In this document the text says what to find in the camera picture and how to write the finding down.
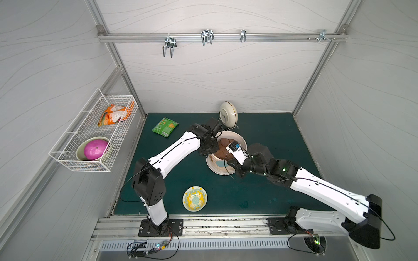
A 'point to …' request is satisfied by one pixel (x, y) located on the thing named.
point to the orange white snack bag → (115, 114)
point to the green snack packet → (165, 127)
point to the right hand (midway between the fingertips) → (228, 160)
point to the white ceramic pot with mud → (217, 163)
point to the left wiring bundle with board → (163, 250)
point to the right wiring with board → (321, 250)
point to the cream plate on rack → (228, 115)
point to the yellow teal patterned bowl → (195, 198)
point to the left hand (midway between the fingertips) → (215, 151)
